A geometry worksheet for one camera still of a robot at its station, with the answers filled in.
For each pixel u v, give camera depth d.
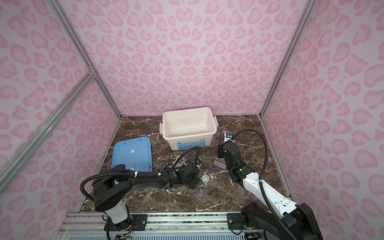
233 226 0.72
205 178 0.86
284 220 0.39
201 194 0.82
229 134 0.69
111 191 0.45
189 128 1.10
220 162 0.92
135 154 0.98
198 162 0.77
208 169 0.91
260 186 0.50
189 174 0.66
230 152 0.59
